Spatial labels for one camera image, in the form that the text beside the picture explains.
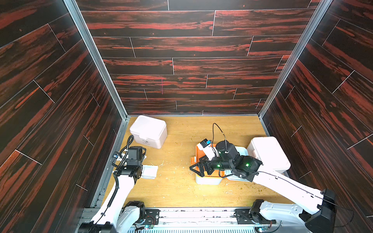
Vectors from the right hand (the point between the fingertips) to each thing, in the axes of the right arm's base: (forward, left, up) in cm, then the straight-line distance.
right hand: (197, 160), depth 71 cm
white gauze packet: (+2, +29, -21) cm, 36 cm away
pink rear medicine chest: (+24, +31, -8) cm, 40 cm away
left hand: (+7, +34, -10) cm, 36 cm away
